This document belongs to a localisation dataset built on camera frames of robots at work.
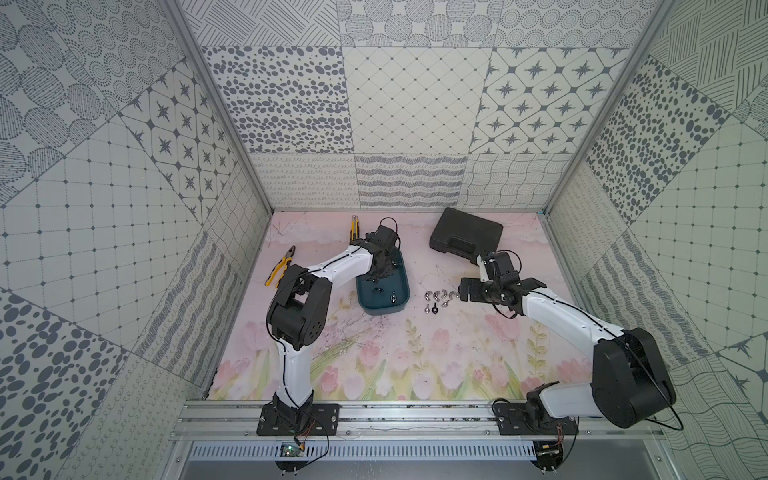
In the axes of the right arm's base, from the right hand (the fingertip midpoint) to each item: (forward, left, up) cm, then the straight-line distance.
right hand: (475, 292), depth 90 cm
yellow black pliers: (+14, +64, -4) cm, 66 cm away
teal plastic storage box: (+1, +27, -5) cm, 28 cm away
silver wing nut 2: (+4, +8, -7) cm, 11 cm away
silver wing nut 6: (0, +8, -7) cm, 11 cm away
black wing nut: (-3, +12, -6) cm, 14 cm away
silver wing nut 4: (+2, +11, -6) cm, 13 cm away
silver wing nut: (+3, +6, -6) cm, 9 cm away
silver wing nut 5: (-3, +14, -6) cm, 16 cm away
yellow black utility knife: (+30, +41, -4) cm, 51 cm away
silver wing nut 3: (+2, +14, -6) cm, 15 cm away
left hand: (+10, +29, -1) cm, 31 cm away
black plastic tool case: (+24, -1, -1) cm, 24 cm away
